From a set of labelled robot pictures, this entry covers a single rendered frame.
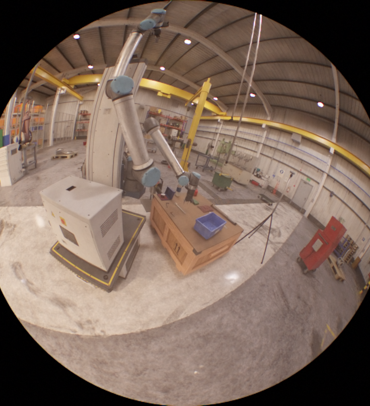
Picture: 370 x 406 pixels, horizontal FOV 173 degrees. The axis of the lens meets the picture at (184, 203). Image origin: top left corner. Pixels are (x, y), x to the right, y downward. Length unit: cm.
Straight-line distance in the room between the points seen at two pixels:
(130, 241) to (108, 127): 95
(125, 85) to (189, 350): 178
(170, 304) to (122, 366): 78
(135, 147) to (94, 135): 42
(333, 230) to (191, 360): 276
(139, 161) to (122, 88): 45
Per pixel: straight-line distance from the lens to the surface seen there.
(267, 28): 823
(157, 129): 102
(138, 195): 102
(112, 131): 92
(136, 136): 73
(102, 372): 135
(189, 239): 108
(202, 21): 894
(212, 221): 139
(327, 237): 287
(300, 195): 1043
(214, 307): 139
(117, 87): 69
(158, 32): 124
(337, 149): 1071
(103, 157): 98
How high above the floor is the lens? 121
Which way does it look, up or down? 28 degrees down
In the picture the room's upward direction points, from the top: 17 degrees clockwise
